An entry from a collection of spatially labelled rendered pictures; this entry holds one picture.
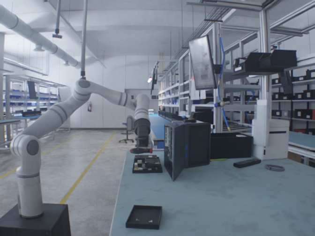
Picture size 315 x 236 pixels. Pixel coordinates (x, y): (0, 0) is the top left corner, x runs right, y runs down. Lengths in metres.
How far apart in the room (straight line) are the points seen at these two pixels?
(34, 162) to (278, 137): 1.18
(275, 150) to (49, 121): 1.13
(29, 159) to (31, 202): 0.17
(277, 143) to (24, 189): 1.22
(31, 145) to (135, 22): 5.72
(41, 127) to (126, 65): 11.43
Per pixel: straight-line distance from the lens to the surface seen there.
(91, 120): 12.45
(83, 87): 1.18
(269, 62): 1.15
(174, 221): 0.63
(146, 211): 0.68
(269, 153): 1.35
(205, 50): 2.30
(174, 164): 0.92
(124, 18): 6.50
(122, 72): 12.34
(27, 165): 0.97
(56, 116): 1.06
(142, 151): 1.02
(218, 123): 2.63
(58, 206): 1.13
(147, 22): 6.45
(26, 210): 1.04
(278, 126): 1.36
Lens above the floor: 1.29
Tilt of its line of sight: 3 degrees down
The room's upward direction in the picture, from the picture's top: straight up
